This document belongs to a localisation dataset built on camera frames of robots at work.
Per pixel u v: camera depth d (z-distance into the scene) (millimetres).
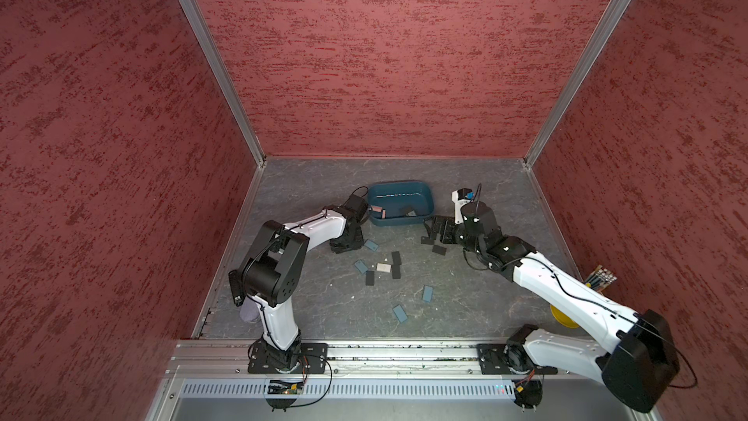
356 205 793
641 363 393
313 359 735
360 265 903
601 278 723
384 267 899
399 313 813
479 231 590
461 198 713
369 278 894
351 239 800
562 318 495
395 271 899
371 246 950
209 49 856
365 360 756
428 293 851
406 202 1076
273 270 489
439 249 949
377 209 1037
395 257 924
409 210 1008
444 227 708
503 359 739
